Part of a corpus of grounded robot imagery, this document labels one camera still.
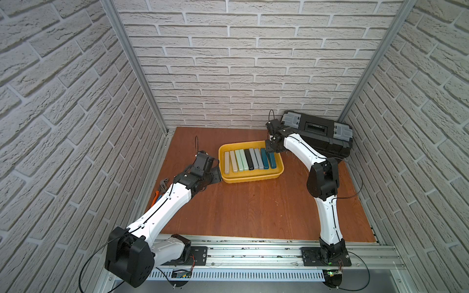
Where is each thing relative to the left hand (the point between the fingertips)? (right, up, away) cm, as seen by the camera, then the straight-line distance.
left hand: (218, 170), depth 82 cm
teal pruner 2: (+25, +4, +21) cm, 33 cm away
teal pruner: (+29, +4, +18) cm, 34 cm away
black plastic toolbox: (+58, +15, +12) cm, 61 cm away
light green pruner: (+13, +3, +18) cm, 22 cm away
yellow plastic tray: (+15, -4, +13) cm, 21 cm away
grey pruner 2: (+19, 0, +17) cm, 26 cm away
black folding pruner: (+15, +3, +18) cm, 24 cm away
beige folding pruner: (+3, +2, +18) cm, 19 cm away
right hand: (+30, +11, +17) cm, 37 cm away
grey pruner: (+21, +4, +20) cm, 29 cm away
